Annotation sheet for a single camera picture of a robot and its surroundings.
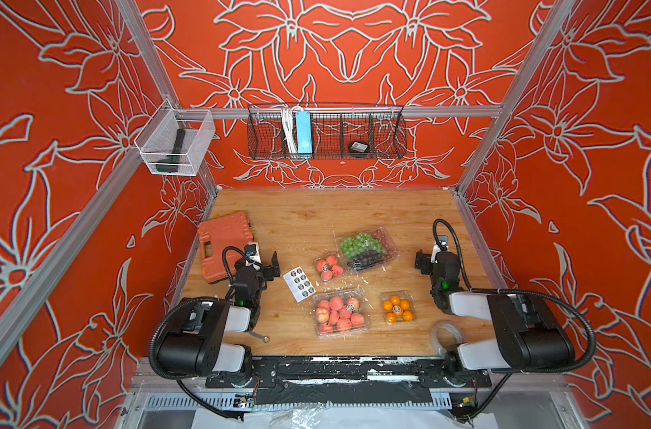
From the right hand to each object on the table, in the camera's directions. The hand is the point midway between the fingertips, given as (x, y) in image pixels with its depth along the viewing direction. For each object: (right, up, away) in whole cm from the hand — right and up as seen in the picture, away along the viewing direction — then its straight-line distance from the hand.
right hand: (437, 249), depth 91 cm
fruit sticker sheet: (-48, -12, -1) cm, 50 cm away
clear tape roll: (-2, -24, -12) cm, 27 cm away
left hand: (-61, -1, -2) cm, 61 cm away
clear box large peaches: (-35, -19, -11) cm, 41 cm away
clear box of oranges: (-17, -17, -9) cm, 25 cm away
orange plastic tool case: (-80, +4, +7) cm, 81 cm away
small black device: (-27, +37, +4) cm, 46 cm away
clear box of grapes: (-24, 0, +1) cm, 24 cm away
